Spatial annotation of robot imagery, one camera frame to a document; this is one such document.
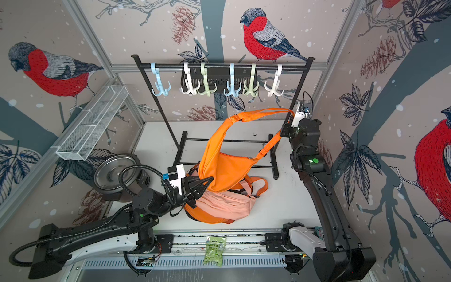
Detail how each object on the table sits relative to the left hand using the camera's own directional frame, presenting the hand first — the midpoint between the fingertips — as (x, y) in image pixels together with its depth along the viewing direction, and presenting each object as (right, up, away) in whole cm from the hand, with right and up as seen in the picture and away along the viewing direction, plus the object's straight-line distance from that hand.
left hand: (212, 177), depth 54 cm
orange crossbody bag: (+4, 0, +8) cm, 9 cm away
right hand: (+31, +22, +15) cm, 41 cm away
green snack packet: (-1, -35, +17) cm, 39 cm away
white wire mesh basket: (-58, +18, +23) cm, 65 cm away
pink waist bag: (+5, -16, +17) cm, 24 cm away
